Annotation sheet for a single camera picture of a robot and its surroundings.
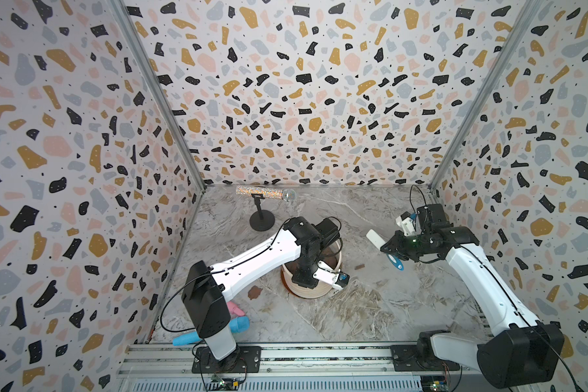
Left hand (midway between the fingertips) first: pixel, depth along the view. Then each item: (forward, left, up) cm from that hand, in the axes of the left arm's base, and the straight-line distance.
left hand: (316, 278), depth 75 cm
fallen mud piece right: (+12, -19, -16) cm, 27 cm away
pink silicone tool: (-4, +27, -13) cm, 31 cm away
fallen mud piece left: (+2, +22, -16) cm, 27 cm away
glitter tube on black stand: (+34, +22, -15) cm, 43 cm away
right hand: (+8, -22, +3) cm, 24 cm away
